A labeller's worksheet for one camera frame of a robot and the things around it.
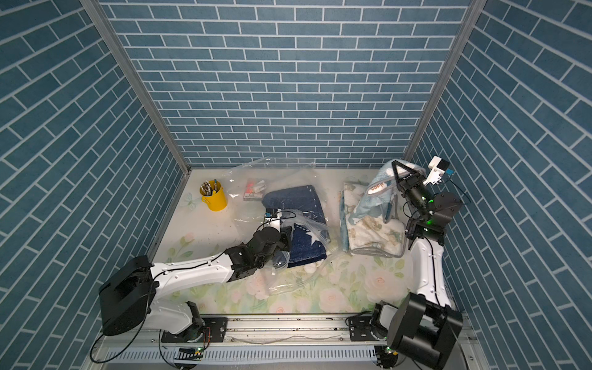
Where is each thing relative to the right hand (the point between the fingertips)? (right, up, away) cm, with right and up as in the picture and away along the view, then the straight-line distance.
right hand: (393, 167), depth 66 cm
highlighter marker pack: (-51, -7, +42) cm, 66 cm away
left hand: (-28, -22, +15) cm, 38 cm away
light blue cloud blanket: (-4, -11, +6) cm, 14 cm away
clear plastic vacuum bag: (-46, -8, +42) cm, 62 cm away
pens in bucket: (-66, -6, +25) cm, 71 cm away
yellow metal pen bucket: (-65, -9, +30) cm, 72 cm away
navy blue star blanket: (-28, -15, +34) cm, 46 cm away
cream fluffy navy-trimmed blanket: (-4, -22, +21) cm, 30 cm away
